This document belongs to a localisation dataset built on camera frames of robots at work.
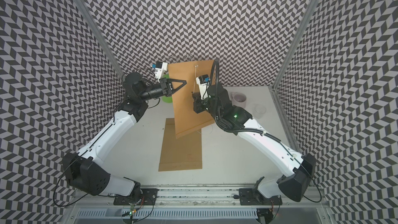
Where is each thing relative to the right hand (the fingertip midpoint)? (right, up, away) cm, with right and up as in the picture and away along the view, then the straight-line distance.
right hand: (194, 97), depth 68 cm
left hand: (-3, +5, -5) cm, 8 cm away
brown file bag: (-7, -31, +18) cm, 37 cm away
